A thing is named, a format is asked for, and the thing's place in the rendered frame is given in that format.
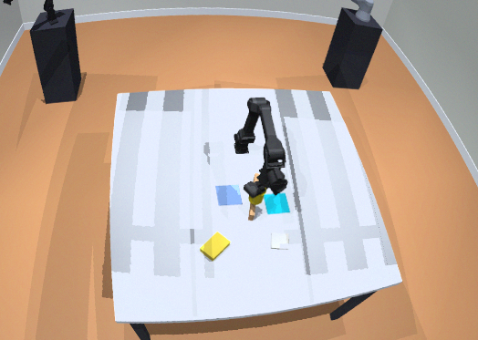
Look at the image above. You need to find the yellow flat block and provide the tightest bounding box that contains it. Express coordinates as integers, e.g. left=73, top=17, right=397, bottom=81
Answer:
left=200, top=232, right=230, bottom=261

